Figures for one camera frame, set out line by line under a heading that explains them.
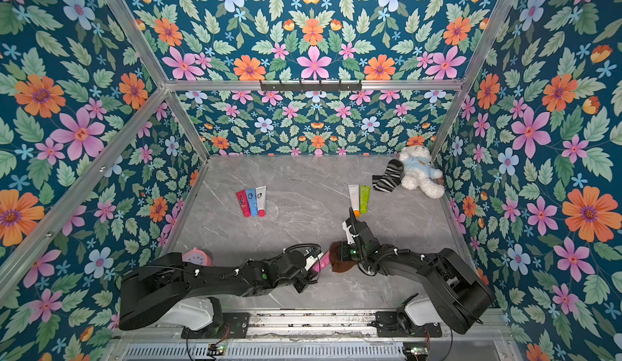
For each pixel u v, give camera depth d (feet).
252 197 3.40
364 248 2.27
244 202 3.32
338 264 2.76
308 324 2.46
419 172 3.39
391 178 3.54
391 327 2.36
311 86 3.05
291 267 2.07
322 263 2.73
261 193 3.43
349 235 2.37
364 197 3.41
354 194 3.43
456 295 1.42
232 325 2.41
